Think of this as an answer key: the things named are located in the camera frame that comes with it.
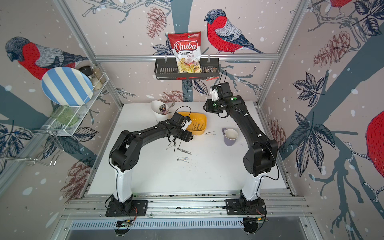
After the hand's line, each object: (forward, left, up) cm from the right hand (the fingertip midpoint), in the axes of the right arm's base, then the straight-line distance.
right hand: (203, 106), depth 85 cm
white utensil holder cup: (+12, +31, -18) cm, 38 cm away
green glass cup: (-16, +67, +9) cm, 69 cm away
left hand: (-5, +8, -20) cm, 22 cm away
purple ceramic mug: (-7, -18, -20) cm, 27 cm away
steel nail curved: (0, -5, -26) cm, 26 cm away
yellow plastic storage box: (+6, +3, -25) cm, 26 cm away
